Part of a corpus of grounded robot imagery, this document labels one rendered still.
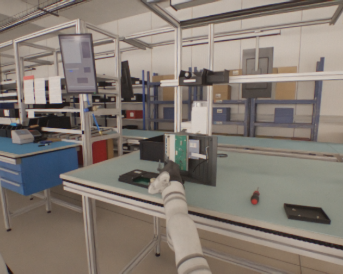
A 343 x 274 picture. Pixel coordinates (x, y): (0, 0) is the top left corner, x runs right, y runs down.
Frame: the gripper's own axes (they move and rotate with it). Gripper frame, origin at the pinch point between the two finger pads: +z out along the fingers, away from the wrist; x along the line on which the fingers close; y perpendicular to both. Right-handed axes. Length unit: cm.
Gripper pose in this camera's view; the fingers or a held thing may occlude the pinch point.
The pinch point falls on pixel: (162, 156)
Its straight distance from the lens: 84.5
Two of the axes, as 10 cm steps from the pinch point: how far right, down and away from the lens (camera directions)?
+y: 7.5, 5.4, 3.8
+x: 6.5, -7.1, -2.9
